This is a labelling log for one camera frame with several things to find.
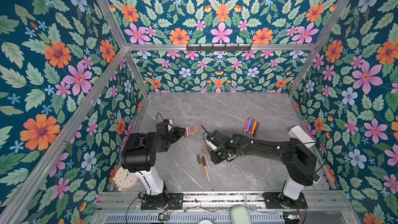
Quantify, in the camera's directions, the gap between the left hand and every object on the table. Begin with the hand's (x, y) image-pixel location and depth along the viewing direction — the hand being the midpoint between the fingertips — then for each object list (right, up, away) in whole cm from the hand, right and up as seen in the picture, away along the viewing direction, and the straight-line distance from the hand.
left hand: (186, 126), depth 96 cm
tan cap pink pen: (+12, -15, -7) cm, 21 cm away
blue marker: (+41, +1, +6) cm, 42 cm away
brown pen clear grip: (+45, -4, +3) cm, 45 cm away
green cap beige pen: (+9, -19, -9) cm, 23 cm away
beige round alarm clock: (-29, -25, -17) cm, 42 cm away
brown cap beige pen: (+12, -20, -11) cm, 26 cm away
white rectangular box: (+69, -4, -2) cm, 69 cm away
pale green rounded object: (+28, -36, -28) cm, 54 cm away
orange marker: (+44, -1, +5) cm, 45 cm away
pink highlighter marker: (+39, 0, +6) cm, 40 cm away
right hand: (+16, -16, -13) cm, 26 cm away
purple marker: (+43, -1, +5) cm, 43 cm away
